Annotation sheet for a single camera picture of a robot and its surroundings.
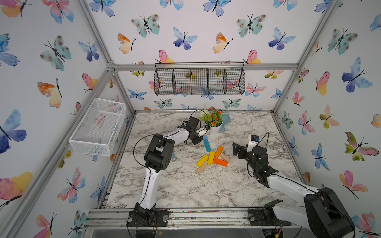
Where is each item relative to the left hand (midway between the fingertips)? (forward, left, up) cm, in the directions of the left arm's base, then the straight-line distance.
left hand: (201, 134), depth 105 cm
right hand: (-15, -22, +12) cm, 30 cm away
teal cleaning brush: (-17, +18, -2) cm, 25 cm away
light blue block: (-2, -3, -1) cm, 4 cm away
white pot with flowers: (+2, -8, +13) cm, 16 cm away
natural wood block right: (-18, -14, -1) cm, 23 cm away
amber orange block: (-12, -12, -2) cm, 17 cm away
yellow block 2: (-18, -6, 0) cm, 19 cm away
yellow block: (-19, 0, -1) cm, 19 cm away
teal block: (-8, -4, -1) cm, 9 cm away
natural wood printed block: (-24, 0, -1) cm, 24 cm away
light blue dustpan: (+16, -20, -2) cm, 26 cm away
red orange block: (-20, -11, -2) cm, 23 cm away
